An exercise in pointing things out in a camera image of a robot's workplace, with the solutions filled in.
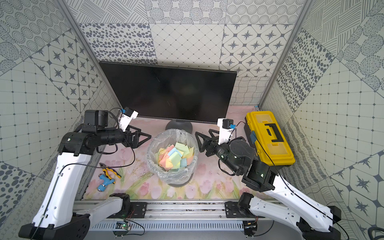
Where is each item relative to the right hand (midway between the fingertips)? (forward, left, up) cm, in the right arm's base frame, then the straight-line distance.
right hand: (203, 133), depth 60 cm
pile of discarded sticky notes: (-2, +14, -17) cm, 22 cm away
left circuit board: (-30, +39, -38) cm, 62 cm away
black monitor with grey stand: (+42, +15, -15) cm, 47 cm away
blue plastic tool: (-9, +54, -34) cm, 65 cm away
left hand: (+3, +28, -2) cm, 28 cm away
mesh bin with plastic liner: (+5, +19, -12) cm, 24 cm away
